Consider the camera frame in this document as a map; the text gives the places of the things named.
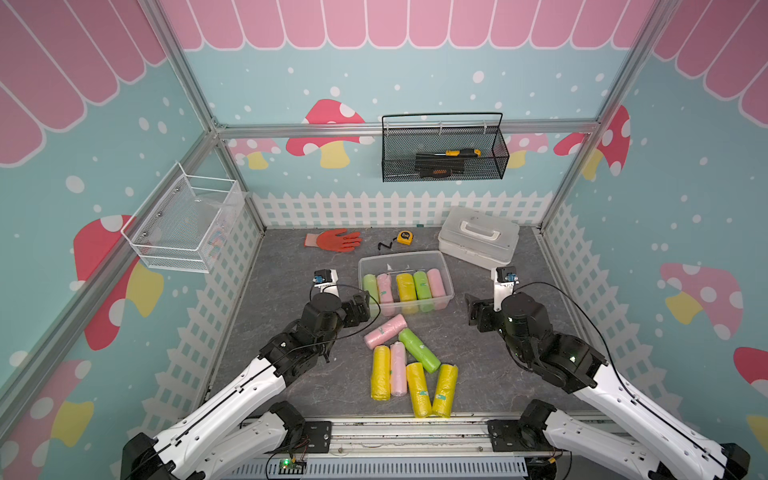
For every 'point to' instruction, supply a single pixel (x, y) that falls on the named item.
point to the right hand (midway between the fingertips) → (480, 294)
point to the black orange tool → (435, 173)
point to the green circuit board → (291, 466)
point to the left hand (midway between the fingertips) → (356, 301)
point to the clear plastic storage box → (402, 263)
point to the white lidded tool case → (479, 237)
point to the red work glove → (333, 240)
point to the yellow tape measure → (405, 237)
